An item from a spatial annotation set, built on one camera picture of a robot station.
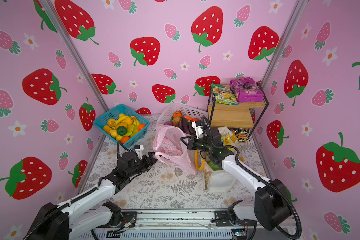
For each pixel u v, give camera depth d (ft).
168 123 3.64
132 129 3.43
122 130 3.30
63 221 1.31
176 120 3.63
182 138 2.48
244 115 3.47
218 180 2.41
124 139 3.26
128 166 2.10
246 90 2.56
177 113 3.77
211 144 1.98
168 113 3.73
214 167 2.02
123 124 3.42
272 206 1.34
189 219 2.47
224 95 2.57
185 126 3.59
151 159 2.35
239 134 3.23
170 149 2.89
